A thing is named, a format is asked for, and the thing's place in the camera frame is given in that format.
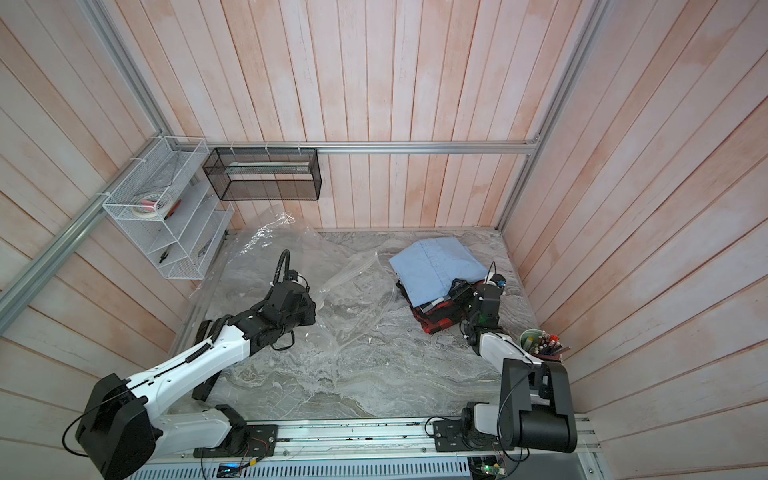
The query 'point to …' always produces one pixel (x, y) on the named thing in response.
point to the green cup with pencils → (542, 344)
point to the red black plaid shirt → (437, 315)
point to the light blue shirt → (428, 269)
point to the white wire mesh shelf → (184, 242)
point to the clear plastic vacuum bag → (351, 290)
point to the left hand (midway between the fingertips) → (311, 309)
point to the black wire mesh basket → (265, 174)
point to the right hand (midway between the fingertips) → (460, 282)
